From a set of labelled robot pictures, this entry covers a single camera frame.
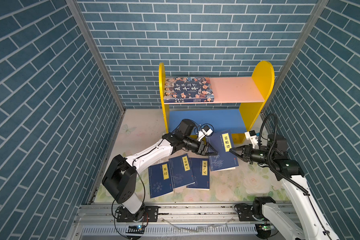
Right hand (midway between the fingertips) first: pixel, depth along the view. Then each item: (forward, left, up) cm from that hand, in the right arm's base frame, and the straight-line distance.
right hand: (229, 149), depth 68 cm
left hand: (-1, +7, -3) cm, 8 cm away
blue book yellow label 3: (-2, +23, -25) cm, 34 cm away
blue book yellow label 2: (-8, +35, -24) cm, 43 cm away
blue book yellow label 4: (-1, +12, -24) cm, 27 cm away
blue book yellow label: (+4, +3, -1) cm, 5 cm away
